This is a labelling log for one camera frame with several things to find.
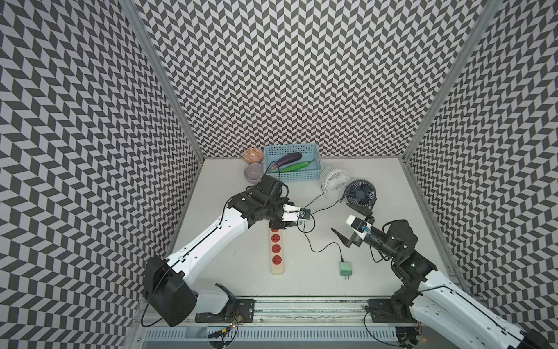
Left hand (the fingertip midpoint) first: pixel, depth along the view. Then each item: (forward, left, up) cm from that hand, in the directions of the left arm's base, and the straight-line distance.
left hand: (291, 214), depth 76 cm
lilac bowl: (+33, +19, -15) cm, 41 cm away
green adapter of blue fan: (-14, -21, -18) cm, 31 cm away
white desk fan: (+22, -20, -8) cm, 30 cm away
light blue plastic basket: (+37, 0, -12) cm, 39 cm away
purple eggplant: (+40, +2, -13) cm, 42 cm away
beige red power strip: (-7, +6, -16) cm, 19 cm away
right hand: (-3, -17, +2) cm, 17 cm away
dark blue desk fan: (+16, -30, -9) cm, 36 cm away
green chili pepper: (+35, -3, -13) cm, 38 cm away
